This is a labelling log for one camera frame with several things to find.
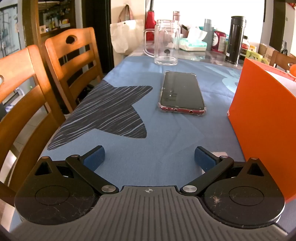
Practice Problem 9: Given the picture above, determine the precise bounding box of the blue star tablecloth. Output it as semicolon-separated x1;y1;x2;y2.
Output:
9;55;296;232

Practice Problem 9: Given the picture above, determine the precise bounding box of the orange cardboard box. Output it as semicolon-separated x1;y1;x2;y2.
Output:
228;59;295;202

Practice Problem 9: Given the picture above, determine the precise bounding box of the near wooden chair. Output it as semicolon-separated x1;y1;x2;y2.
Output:
1;45;66;206

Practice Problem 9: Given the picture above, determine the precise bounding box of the wooden chair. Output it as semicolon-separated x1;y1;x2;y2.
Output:
269;50;296;72
44;27;103;113
1;45;66;206

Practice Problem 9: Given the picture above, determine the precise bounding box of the smartphone in clear case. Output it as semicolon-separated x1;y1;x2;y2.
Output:
158;71;206;115

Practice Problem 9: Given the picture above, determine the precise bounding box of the black thermos bottle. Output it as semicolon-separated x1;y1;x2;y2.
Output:
225;16;246;65

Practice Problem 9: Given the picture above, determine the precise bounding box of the green mug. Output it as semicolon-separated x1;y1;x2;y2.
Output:
246;50;269;65

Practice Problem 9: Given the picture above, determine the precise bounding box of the right orange in bowl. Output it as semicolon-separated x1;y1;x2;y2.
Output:
289;64;296;77

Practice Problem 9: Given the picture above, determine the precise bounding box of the tissue pack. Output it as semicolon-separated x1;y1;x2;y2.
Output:
179;27;207;52

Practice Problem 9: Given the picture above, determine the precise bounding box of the far wooden chair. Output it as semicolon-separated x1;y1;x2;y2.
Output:
269;50;296;72

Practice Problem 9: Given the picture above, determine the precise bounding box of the grey blue bottle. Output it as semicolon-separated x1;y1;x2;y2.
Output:
203;19;214;51

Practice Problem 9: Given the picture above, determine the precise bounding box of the clear glass mug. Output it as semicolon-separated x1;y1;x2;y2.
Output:
144;20;181;66

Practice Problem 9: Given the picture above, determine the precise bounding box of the white tote bag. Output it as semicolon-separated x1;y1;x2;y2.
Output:
110;4;144;55

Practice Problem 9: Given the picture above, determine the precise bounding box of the wooden shelf cabinet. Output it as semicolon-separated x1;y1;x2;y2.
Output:
20;1;76;46

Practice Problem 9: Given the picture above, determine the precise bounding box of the red umbrella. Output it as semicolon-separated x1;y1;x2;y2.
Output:
145;0;156;41

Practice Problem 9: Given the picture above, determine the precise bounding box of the pink water bottle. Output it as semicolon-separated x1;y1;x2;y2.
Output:
173;11;180;22

